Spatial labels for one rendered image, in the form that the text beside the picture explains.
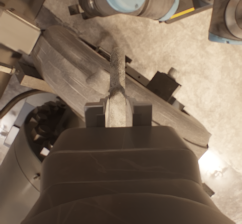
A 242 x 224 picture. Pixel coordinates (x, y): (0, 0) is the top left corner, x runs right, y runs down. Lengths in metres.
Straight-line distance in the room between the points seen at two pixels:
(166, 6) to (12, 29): 0.41
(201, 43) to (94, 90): 1.23
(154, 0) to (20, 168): 0.66
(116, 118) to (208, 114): 1.55
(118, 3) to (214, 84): 1.30
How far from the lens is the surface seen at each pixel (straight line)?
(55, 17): 1.35
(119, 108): 0.16
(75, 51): 0.42
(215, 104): 1.69
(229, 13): 0.65
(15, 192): 0.73
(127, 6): 0.45
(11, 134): 1.33
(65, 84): 0.39
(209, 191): 0.60
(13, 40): 0.54
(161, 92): 0.65
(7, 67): 0.46
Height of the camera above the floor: 1.30
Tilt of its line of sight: 70 degrees down
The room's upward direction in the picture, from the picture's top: 163 degrees clockwise
